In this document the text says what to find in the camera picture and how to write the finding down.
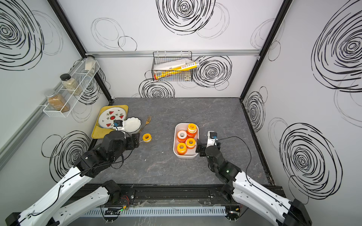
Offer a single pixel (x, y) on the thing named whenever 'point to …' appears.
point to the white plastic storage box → (190, 153)
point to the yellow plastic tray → (99, 132)
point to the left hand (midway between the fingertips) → (133, 134)
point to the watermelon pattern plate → (108, 115)
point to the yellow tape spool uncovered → (192, 130)
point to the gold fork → (147, 122)
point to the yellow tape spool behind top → (147, 137)
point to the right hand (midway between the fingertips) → (204, 141)
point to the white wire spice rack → (67, 97)
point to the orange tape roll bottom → (182, 136)
